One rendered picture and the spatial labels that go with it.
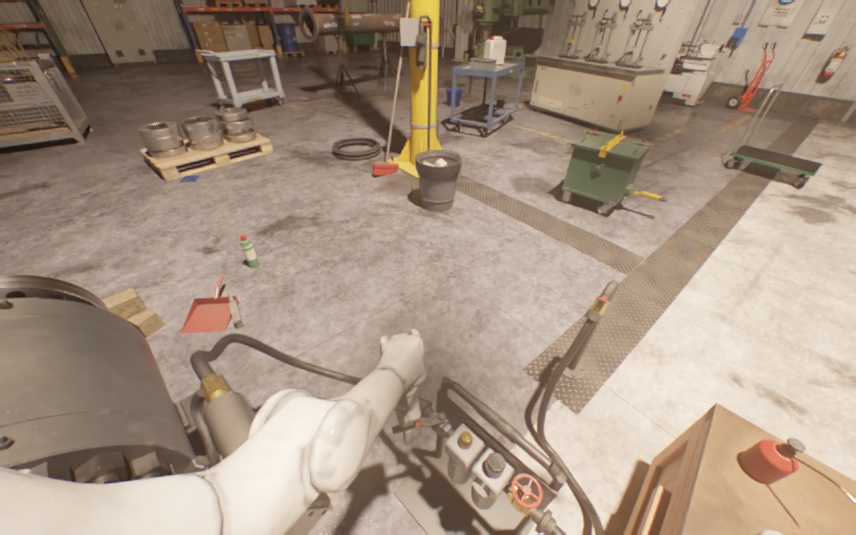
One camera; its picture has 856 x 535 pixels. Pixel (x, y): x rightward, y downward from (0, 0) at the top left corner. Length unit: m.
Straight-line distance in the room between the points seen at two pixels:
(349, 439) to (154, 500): 0.16
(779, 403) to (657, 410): 0.61
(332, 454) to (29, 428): 0.61
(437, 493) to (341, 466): 1.07
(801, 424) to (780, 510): 1.03
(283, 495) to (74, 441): 0.56
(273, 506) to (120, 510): 0.11
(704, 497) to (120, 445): 1.28
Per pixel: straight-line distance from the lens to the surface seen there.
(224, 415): 0.73
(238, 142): 4.62
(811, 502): 1.33
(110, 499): 0.26
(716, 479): 1.21
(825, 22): 10.10
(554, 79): 6.39
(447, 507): 1.41
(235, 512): 0.30
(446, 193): 2.78
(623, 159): 3.02
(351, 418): 0.36
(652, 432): 1.79
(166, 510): 0.27
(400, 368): 0.55
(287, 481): 0.33
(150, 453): 0.90
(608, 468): 1.62
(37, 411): 0.90
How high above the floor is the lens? 1.37
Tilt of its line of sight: 39 degrees down
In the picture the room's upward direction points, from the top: 1 degrees clockwise
